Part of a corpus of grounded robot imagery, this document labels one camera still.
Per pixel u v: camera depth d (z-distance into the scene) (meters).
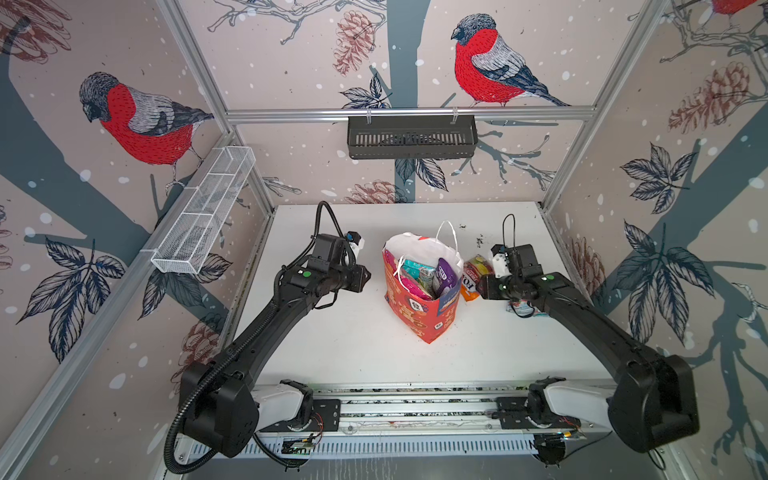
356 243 0.73
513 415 0.73
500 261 0.77
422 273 0.88
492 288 0.77
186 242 0.71
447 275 0.80
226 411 0.39
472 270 0.98
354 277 0.71
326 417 0.73
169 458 0.35
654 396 0.40
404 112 0.94
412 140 1.06
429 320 0.76
